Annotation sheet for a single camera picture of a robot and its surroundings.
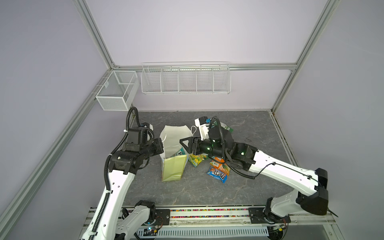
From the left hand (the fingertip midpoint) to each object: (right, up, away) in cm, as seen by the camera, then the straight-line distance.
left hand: (162, 145), depth 70 cm
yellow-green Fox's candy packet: (+16, -11, +20) cm, 28 cm away
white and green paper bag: (+5, -11, +3) cm, 13 cm away
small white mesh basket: (-39, +33, +33) cm, 61 cm away
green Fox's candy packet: (+40, +7, +38) cm, 55 cm away
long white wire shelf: (+26, +44, +35) cm, 61 cm away
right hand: (+10, +3, -8) cm, 13 cm away
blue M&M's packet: (+28, -18, +14) cm, 36 cm away
